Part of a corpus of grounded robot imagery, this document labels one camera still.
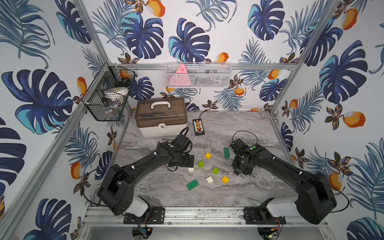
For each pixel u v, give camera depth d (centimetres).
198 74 93
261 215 66
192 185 84
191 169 89
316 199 42
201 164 91
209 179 86
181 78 90
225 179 86
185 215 76
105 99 94
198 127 110
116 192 42
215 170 88
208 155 95
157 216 74
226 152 95
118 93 80
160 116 89
